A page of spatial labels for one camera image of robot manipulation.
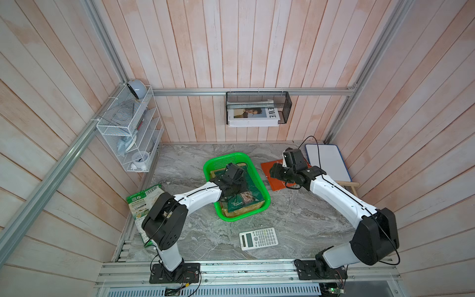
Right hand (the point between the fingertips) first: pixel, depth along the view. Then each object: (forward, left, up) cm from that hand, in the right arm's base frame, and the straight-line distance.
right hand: (272, 170), depth 87 cm
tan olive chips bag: (+4, +30, -9) cm, 32 cm away
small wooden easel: (+2, -45, -15) cm, 47 cm away
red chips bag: (+1, -3, -14) cm, 14 cm away
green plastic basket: (+13, +23, -8) cm, 27 cm away
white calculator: (-27, +7, -15) cm, 32 cm away
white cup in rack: (+5, +65, +3) cm, 66 cm away
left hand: (-6, +13, -8) cm, 17 cm away
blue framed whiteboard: (+21, -39, -16) cm, 47 cm away
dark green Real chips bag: (-9, +10, -10) cm, 17 cm away
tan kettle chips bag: (-15, +13, -13) cm, 24 cm away
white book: (+28, +9, +12) cm, 32 cm away
